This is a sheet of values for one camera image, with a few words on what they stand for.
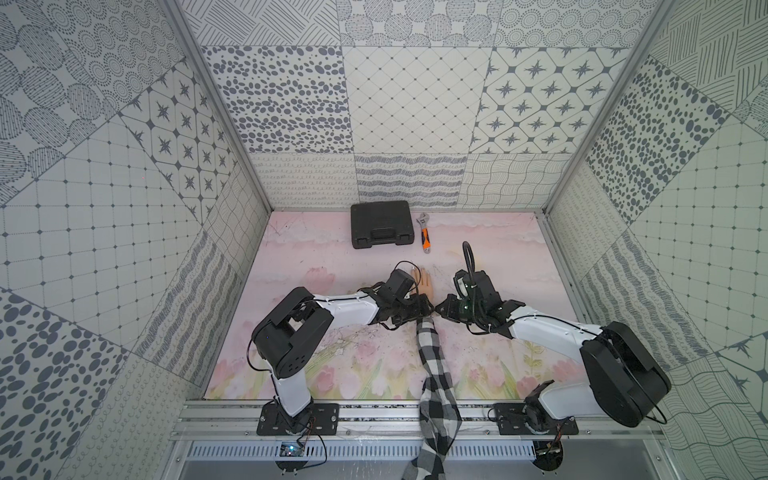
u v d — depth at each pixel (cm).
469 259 80
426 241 111
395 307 73
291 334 48
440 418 69
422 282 98
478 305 69
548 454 74
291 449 72
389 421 75
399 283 73
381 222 111
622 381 43
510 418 74
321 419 73
